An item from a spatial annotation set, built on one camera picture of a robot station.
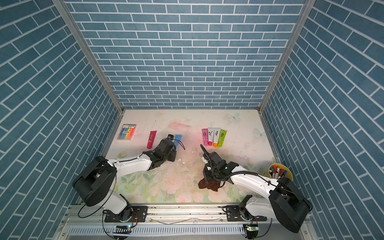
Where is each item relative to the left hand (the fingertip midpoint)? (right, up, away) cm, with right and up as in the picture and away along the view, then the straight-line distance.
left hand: (176, 152), depth 92 cm
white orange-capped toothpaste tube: (+26, +9, +10) cm, 29 cm away
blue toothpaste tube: (0, +8, +9) cm, 12 cm away
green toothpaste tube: (+30, +8, +10) cm, 33 cm away
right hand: (+18, -12, -8) cm, 23 cm away
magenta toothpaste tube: (+19, +9, +10) cm, 23 cm away
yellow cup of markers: (+55, -7, -15) cm, 58 cm away
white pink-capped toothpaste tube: (+22, +12, +13) cm, 29 cm away
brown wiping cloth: (+22, -16, -11) cm, 30 cm away
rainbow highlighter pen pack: (-37, +12, +13) cm, 41 cm away
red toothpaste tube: (-19, +8, +10) cm, 23 cm away
